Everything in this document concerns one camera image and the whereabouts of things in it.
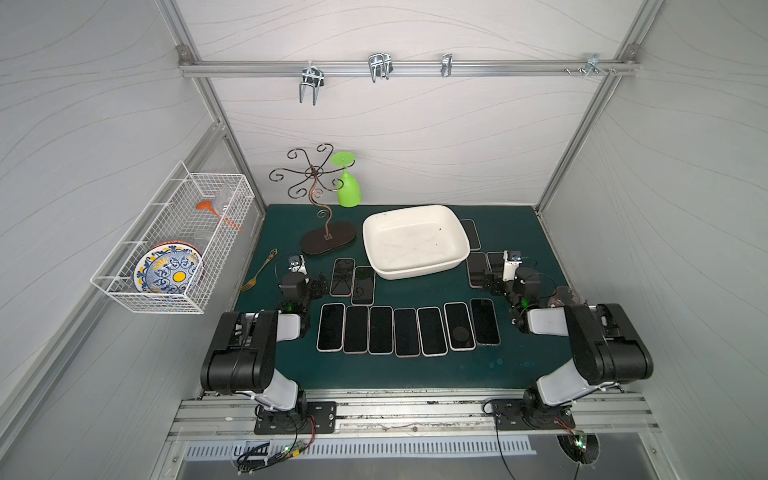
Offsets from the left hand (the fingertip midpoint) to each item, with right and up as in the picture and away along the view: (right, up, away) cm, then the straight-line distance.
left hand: (309, 275), depth 94 cm
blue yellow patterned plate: (-20, +6, -32) cm, 38 cm away
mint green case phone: (+23, -16, -6) cm, 29 cm away
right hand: (+63, +2, +1) cm, 63 cm away
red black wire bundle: (-5, -39, -25) cm, 47 cm away
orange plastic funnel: (-21, +21, -18) cm, 35 cm away
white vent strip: (+19, -38, -24) cm, 49 cm away
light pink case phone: (+9, -17, -8) cm, 21 cm away
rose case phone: (+16, -16, -5) cm, 23 cm away
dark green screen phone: (+57, +16, +19) cm, 62 cm away
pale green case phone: (+17, -4, +4) cm, 18 cm away
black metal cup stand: (0, +10, +13) cm, 16 cm away
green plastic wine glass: (+13, +27, -1) cm, 30 cm away
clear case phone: (+56, -15, -2) cm, 58 cm away
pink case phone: (+31, -17, -6) cm, 36 cm away
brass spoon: (-20, -3, +4) cm, 21 cm away
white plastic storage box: (+35, +11, +16) cm, 40 cm away
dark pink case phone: (+47, -15, -6) cm, 50 cm away
